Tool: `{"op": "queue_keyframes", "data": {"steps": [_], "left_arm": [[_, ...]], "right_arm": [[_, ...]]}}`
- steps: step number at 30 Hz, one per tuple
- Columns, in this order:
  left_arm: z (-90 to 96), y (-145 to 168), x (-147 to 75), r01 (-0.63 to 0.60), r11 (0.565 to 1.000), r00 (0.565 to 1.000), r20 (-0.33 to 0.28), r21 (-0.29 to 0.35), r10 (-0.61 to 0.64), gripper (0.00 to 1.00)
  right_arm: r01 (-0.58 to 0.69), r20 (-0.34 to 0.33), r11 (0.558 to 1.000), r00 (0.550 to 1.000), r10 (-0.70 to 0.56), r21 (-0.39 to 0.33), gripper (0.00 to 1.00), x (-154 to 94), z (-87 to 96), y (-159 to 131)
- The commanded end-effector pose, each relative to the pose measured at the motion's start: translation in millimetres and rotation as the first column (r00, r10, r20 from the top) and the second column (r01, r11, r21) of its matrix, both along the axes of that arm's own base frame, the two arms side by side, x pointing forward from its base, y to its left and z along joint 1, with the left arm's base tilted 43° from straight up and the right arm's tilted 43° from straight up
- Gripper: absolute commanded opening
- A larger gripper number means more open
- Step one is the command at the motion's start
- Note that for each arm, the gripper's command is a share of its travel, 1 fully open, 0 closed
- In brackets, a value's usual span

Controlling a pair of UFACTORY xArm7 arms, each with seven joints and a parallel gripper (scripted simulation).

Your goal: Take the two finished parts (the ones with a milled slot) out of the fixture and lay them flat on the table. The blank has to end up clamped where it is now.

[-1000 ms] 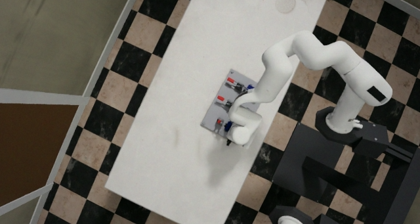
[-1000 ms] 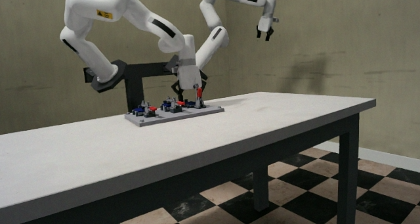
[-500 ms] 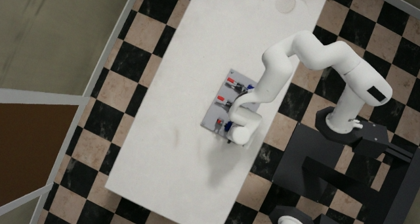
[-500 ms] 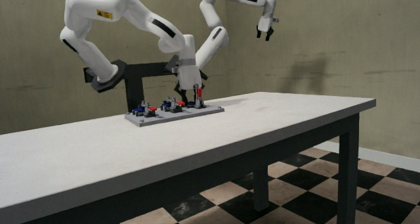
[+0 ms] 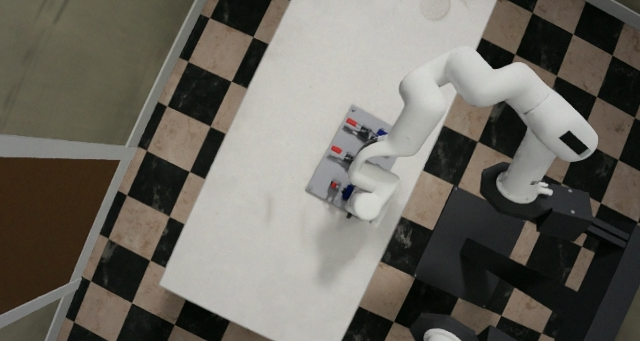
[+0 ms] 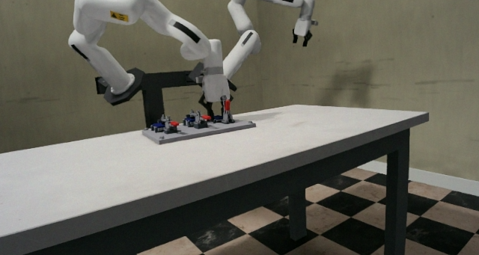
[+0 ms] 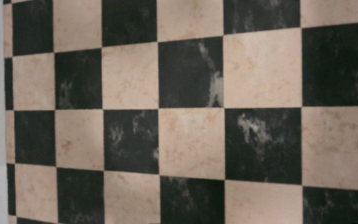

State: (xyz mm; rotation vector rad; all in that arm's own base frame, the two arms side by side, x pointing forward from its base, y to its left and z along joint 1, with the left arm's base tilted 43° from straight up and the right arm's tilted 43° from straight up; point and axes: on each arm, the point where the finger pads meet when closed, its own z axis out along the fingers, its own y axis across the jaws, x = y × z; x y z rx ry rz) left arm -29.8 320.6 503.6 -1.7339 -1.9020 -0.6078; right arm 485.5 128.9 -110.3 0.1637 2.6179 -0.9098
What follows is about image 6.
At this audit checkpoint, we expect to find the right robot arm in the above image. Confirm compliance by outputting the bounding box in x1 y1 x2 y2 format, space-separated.
68 0 224 95

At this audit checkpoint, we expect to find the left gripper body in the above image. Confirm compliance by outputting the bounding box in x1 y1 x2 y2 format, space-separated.
294 19 311 37

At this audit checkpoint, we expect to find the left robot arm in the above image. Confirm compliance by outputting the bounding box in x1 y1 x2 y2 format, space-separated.
223 0 318 81

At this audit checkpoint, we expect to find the blue block with white band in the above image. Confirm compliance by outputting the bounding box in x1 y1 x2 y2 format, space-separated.
184 117 195 126

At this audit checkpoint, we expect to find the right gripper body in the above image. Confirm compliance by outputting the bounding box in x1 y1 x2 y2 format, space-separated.
202 74 230 102

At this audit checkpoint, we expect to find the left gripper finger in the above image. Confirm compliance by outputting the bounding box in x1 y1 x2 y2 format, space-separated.
303 30 313 47
293 28 298 43

